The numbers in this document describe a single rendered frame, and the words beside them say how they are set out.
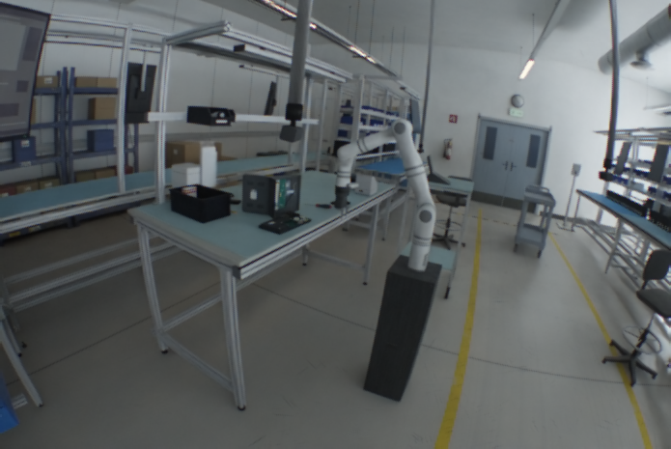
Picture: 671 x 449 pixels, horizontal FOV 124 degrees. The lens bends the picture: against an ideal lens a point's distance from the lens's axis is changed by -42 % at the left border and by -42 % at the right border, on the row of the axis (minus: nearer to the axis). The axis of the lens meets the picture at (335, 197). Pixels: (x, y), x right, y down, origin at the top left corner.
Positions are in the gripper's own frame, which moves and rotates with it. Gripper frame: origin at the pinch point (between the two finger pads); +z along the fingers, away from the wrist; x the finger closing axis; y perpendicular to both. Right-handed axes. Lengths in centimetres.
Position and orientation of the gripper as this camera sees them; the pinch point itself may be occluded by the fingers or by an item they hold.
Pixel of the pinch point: (343, 219)
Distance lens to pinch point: 164.1
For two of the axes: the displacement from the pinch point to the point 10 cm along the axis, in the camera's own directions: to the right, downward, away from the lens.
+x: -4.4, 1.7, -8.8
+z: -0.9, 9.7, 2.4
